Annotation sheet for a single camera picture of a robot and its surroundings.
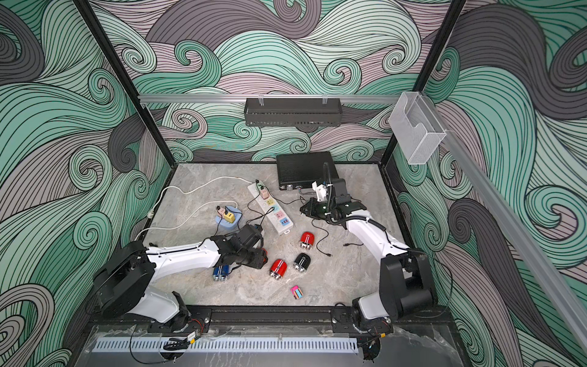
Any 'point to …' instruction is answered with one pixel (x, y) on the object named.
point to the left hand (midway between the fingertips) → (262, 257)
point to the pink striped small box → (296, 292)
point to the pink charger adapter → (264, 194)
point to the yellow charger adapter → (229, 217)
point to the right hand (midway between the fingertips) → (299, 210)
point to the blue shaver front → (220, 273)
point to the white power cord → (152, 209)
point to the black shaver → (302, 262)
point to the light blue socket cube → (225, 225)
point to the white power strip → (279, 217)
